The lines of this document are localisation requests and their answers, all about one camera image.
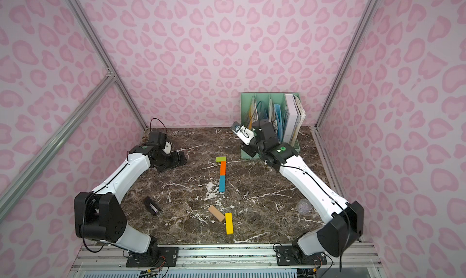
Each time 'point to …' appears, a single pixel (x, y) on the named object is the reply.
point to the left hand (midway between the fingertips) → (179, 160)
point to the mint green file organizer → (246, 153)
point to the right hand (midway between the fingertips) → (245, 135)
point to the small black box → (152, 206)
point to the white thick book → (294, 118)
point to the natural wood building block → (216, 213)
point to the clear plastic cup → (304, 206)
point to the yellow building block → (229, 224)
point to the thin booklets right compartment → (300, 121)
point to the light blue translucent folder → (278, 121)
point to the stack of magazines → (272, 114)
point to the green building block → (219, 159)
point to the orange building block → (223, 167)
